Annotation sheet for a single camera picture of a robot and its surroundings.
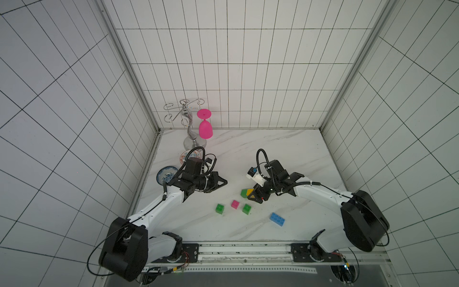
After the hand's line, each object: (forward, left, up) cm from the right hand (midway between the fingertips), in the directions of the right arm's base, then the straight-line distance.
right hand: (252, 187), depth 86 cm
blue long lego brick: (-13, -12, -5) cm, 19 cm away
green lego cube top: (-3, +4, -2) cm, 5 cm away
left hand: (-3, +13, +7) cm, 15 cm away
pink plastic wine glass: (+29, +27, +12) cm, 41 cm away
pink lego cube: (-7, +8, -5) cm, 12 cm away
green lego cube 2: (-10, +3, -2) cm, 11 cm away
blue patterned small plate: (+6, +47, -3) cm, 47 cm away
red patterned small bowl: (-1, +24, +26) cm, 36 cm away
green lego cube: (-11, +15, -2) cm, 19 cm away
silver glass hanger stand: (+30, +38, -3) cm, 48 cm away
